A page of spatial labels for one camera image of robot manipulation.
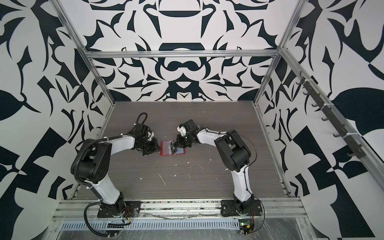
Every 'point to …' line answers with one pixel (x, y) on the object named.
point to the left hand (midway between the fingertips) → (162, 146)
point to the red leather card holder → (165, 149)
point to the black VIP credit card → (173, 147)
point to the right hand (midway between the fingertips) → (174, 144)
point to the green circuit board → (245, 226)
